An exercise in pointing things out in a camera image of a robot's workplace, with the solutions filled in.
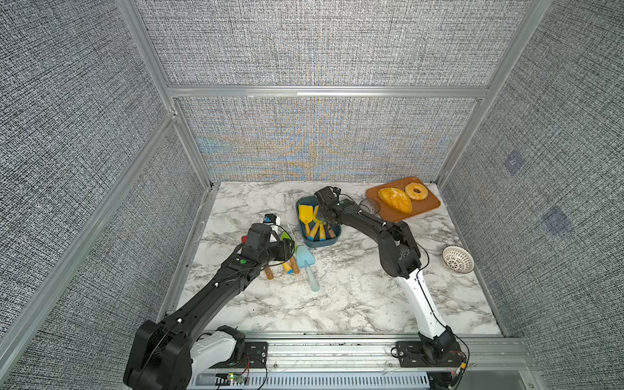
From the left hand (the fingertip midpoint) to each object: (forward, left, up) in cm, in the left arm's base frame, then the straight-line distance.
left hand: (292, 240), depth 83 cm
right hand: (+22, -13, -10) cm, 27 cm away
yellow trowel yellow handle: (+21, -5, -14) cm, 26 cm away
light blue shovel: (0, -4, -14) cm, 15 cm away
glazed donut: (+36, -56, -13) cm, 68 cm away
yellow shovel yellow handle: (-4, +3, -13) cm, 13 cm away
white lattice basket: (-3, -63, -13) cm, 64 cm away
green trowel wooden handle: (-3, 0, -13) cm, 13 cm away
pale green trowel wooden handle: (+9, -15, -11) cm, 21 cm away
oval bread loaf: (+26, -46, -11) cm, 53 cm away
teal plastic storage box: (+13, -8, +5) cm, 16 cm away
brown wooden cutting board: (+23, -56, -13) cm, 62 cm away
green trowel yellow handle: (+12, -12, -12) cm, 20 cm away
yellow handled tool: (+10, -8, -11) cm, 17 cm away
